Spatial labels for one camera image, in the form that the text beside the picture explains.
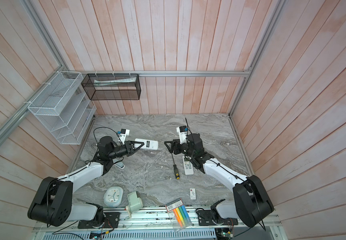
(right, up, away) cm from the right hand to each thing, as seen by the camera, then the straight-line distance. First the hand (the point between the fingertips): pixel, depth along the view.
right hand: (168, 141), depth 82 cm
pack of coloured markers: (+5, -37, -8) cm, 38 cm away
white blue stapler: (-30, -14, +6) cm, 33 cm away
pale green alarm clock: (-30, -29, -4) cm, 42 cm away
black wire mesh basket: (-41, +38, +22) cm, 60 cm away
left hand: (-13, -3, -3) cm, 14 cm away
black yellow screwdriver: (+4, -18, +8) cm, 20 cm away
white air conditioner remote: (+12, -16, +9) cm, 22 cm away
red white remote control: (-11, -1, -2) cm, 11 cm away
